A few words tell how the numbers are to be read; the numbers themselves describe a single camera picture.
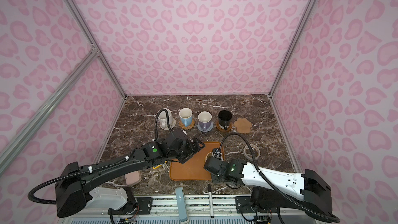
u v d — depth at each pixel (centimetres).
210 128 100
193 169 84
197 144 68
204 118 101
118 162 48
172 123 103
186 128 100
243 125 102
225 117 93
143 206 73
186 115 99
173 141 57
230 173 54
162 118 98
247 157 87
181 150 60
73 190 39
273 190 44
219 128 100
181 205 73
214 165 58
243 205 74
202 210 72
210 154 82
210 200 74
